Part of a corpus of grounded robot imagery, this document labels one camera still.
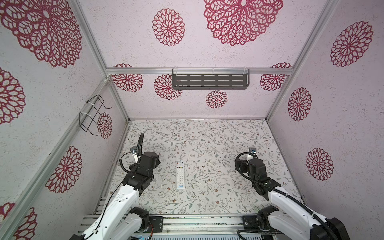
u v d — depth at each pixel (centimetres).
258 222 67
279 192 55
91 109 78
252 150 73
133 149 67
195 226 74
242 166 76
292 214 49
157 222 73
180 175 89
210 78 95
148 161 58
